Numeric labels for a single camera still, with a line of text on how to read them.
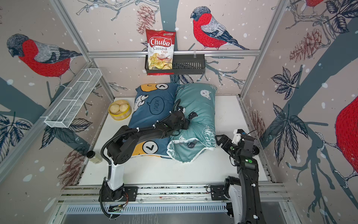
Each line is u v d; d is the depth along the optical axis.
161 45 0.83
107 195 0.64
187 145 0.91
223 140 0.71
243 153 0.58
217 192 0.73
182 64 1.07
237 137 0.72
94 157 0.80
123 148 0.51
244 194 0.46
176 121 0.74
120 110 1.07
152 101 0.98
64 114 0.71
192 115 0.90
